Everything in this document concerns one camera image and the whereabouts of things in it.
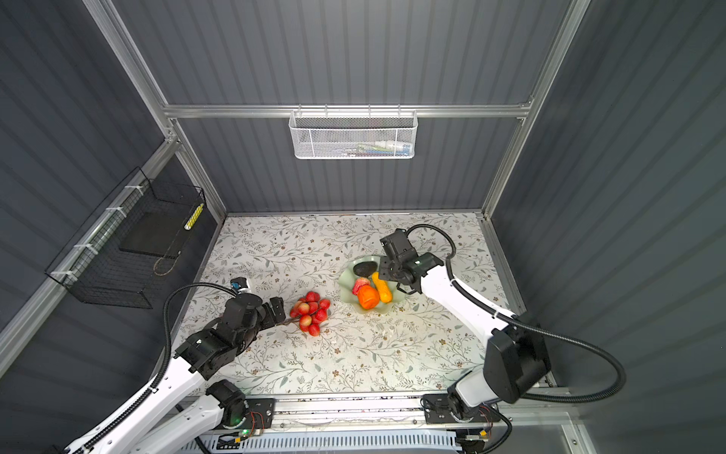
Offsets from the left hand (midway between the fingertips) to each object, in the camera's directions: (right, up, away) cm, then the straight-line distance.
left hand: (269, 305), depth 78 cm
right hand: (+34, +9, +6) cm, 36 cm away
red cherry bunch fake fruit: (+10, -3, +7) cm, 12 cm away
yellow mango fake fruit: (+33, +2, +15) cm, 36 cm away
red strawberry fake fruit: (+24, +4, +16) cm, 29 cm away
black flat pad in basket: (-29, +20, -2) cm, 36 cm away
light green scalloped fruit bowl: (+20, +4, +18) cm, 27 cm away
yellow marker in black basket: (-24, +23, +2) cm, 33 cm away
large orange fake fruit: (+28, 0, +10) cm, 30 cm away
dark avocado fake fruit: (+27, +9, +15) cm, 32 cm away
